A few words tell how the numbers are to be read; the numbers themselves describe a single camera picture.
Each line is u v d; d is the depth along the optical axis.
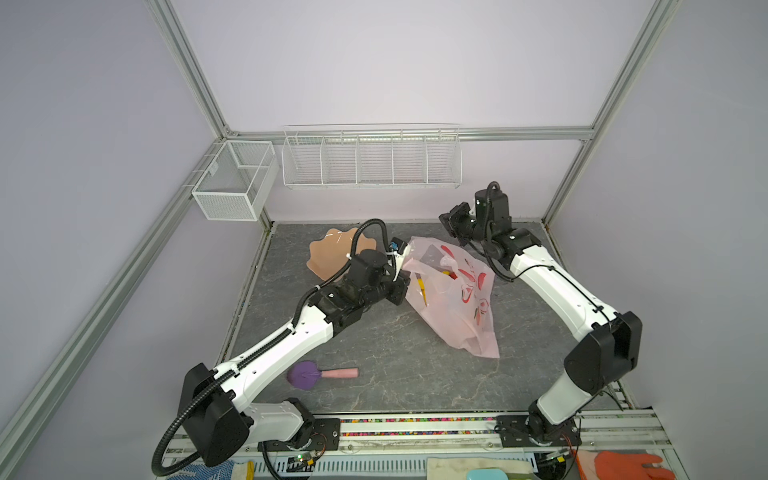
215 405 0.39
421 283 0.73
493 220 0.60
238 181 1.02
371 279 0.55
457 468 0.69
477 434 0.75
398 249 0.63
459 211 0.71
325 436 0.73
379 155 0.99
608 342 0.43
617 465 0.69
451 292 0.68
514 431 0.73
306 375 0.82
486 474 0.68
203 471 0.69
